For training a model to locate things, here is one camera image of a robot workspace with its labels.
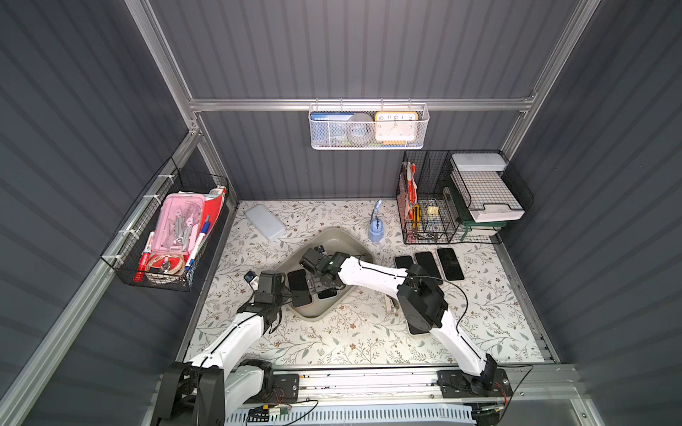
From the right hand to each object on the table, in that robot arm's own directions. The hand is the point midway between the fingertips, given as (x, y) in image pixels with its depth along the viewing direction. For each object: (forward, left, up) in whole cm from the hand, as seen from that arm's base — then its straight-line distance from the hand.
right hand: (327, 277), depth 95 cm
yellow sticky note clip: (+34, -45, -1) cm, 56 cm away
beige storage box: (+17, -1, 0) cm, 17 cm away
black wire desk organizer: (+32, -52, +10) cm, 62 cm away
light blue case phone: (-6, 0, 0) cm, 6 cm away
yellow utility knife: (+30, -37, 0) cm, 47 cm away
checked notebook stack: (+26, -59, +18) cm, 67 cm away
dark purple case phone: (+10, -29, -5) cm, 32 cm away
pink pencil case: (0, +39, +30) cm, 49 cm away
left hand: (-6, +15, +3) cm, 17 cm away
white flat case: (+28, +29, +1) cm, 40 cm away
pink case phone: (-7, +9, +1) cm, 11 cm away
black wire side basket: (-12, +44, +33) cm, 56 cm away
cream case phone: (+7, -38, -1) cm, 39 cm away
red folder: (+41, -35, +6) cm, 55 cm away
